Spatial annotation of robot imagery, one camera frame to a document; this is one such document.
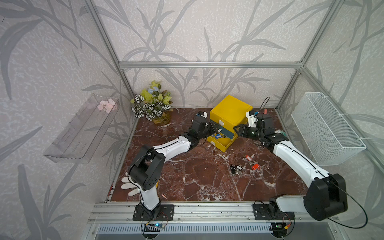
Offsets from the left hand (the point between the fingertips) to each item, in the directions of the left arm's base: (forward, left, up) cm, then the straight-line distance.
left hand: (220, 126), depth 86 cm
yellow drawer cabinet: (+9, -7, +2) cm, 11 cm away
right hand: (-2, -9, +2) cm, 9 cm away
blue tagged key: (+4, -1, -17) cm, 18 cm away
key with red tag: (-11, -19, -18) cm, 29 cm away
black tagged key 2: (-17, -12, -18) cm, 28 cm away
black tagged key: (-18, -8, -18) cm, 27 cm away
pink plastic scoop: (+30, -41, -18) cm, 54 cm away
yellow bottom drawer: (-5, -2, -11) cm, 13 cm away
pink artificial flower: (+3, +59, +13) cm, 61 cm away
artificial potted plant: (+12, +40, +6) cm, 42 cm away
